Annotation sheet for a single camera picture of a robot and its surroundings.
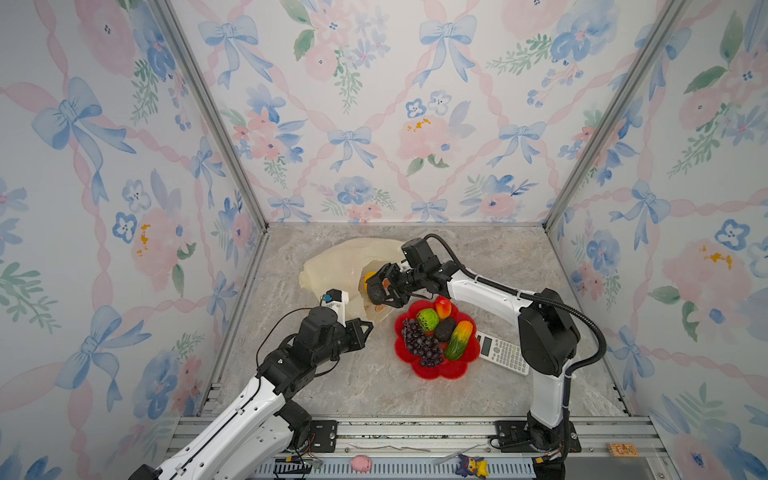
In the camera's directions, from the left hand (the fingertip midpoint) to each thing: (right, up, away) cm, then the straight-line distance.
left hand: (375, 323), depth 73 cm
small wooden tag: (+60, -30, -2) cm, 67 cm away
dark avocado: (0, +7, +8) cm, 11 cm away
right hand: (-3, +8, +10) cm, 13 cm away
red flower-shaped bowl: (+20, -15, +10) cm, 27 cm away
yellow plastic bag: (-10, +14, +12) cm, 20 cm away
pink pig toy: (-3, -32, -4) cm, 32 cm away
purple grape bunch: (+12, -9, +12) cm, 19 cm away
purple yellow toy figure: (+21, -31, -5) cm, 38 cm away
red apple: (+20, +1, +16) cm, 26 cm away
